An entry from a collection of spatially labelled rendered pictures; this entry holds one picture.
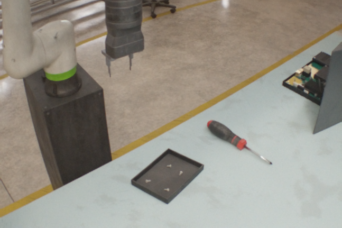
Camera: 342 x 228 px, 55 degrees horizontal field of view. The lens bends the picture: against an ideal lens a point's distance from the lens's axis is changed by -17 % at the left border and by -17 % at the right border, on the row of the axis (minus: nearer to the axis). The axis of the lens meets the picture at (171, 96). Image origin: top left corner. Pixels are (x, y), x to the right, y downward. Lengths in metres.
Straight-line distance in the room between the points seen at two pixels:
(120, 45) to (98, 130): 0.68
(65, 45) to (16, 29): 0.23
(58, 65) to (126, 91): 1.57
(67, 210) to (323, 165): 0.50
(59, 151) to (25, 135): 1.16
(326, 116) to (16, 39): 0.87
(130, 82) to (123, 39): 2.13
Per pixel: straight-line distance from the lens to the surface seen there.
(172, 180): 0.67
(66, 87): 1.28
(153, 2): 4.17
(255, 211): 0.64
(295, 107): 0.90
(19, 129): 2.57
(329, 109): 0.82
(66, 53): 1.23
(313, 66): 1.09
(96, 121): 1.36
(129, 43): 0.75
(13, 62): 1.14
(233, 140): 0.74
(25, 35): 1.11
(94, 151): 1.43
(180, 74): 2.95
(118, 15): 0.71
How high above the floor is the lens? 1.49
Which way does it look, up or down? 33 degrees down
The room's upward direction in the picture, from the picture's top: straight up
